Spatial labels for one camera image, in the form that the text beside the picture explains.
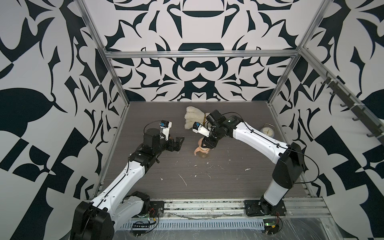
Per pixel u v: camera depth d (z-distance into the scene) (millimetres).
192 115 981
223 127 595
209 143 714
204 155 937
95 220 383
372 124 535
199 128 727
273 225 712
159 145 670
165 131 708
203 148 810
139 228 728
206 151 844
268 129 991
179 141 716
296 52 915
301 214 728
